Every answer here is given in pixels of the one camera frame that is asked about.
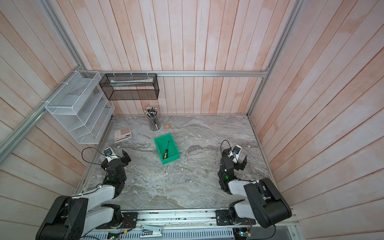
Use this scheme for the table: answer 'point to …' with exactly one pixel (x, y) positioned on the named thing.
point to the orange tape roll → (167, 127)
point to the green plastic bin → (161, 143)
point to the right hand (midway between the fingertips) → (239, 151)
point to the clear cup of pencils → (151, 112)
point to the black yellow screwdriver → (166, 153)
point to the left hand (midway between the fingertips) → (118, 155)
